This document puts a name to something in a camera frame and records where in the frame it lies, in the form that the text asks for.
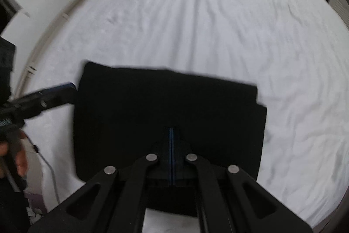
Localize grey cable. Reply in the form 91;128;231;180
34;144;61;205

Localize black pants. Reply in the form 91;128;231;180
73;61;268;218

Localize white bed duvet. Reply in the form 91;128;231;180
23;0;348;233

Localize person's left hand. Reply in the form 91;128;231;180
0;129;29;178

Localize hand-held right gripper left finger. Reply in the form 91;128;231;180
27;126;172;233

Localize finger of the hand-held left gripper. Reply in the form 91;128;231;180
22;82;78;119

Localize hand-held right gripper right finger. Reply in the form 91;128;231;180
172;126;314;233

